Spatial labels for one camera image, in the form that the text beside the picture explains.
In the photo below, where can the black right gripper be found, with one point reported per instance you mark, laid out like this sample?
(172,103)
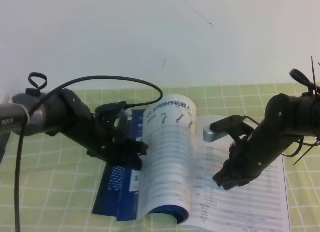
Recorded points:
(286,120)

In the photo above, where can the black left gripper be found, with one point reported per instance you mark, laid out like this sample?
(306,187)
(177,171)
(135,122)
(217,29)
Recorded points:
(66,114)

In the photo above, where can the robot brochure book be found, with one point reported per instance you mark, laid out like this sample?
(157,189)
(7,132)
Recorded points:
(177,177)

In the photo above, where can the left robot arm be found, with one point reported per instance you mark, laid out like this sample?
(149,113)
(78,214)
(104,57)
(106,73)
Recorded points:
(18,113)

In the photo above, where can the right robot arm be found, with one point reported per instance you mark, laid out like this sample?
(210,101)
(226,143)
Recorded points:
(313,91)

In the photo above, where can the green checkered tablecloth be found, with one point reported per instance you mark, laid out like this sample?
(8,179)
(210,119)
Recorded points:
(59,181)

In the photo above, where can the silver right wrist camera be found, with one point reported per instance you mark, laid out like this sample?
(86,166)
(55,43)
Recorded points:
(233,126)

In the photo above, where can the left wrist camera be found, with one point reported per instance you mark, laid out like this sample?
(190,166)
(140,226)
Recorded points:
(116,115)

